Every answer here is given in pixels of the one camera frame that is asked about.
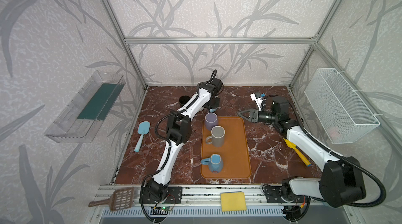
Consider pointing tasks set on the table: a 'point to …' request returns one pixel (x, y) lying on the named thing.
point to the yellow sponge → (233, 201)
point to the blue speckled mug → (215, 162)
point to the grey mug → (218, 134)
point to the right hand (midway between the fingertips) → (240, 109)
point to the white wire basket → (343, 115)
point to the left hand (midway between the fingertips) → (215, 102)
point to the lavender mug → (211, 119)
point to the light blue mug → (212, 110)
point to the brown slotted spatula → (121, 199)
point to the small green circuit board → (166, 208)
